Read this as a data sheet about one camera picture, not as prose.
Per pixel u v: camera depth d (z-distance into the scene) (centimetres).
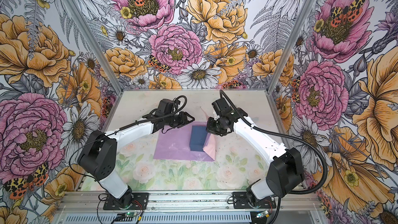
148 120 63
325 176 41
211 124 72
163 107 71
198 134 89
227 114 58
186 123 80
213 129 71
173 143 94
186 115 81
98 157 46
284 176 42
